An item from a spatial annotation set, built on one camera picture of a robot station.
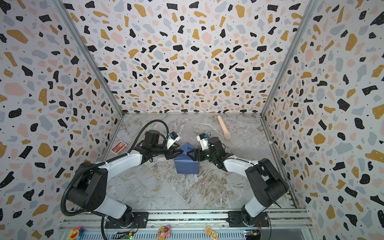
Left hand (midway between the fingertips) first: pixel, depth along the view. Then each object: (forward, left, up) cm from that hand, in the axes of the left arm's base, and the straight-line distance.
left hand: (180, 146), depth 85 cm
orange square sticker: (-39, -15, -12) cm, 44 cm away
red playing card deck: (+9, +42, -13) cm, 45 cm away
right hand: (-2, -5, -2) cm, 6 cm away
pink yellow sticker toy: (-39, +6, -11) cm, 41 cm away
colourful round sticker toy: (-38, +46, -12) cm, 61 cm away
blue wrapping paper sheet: (-8, -2, -4) cm, 10 cm away
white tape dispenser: (+18, -18, -11) cm, 28 cm away
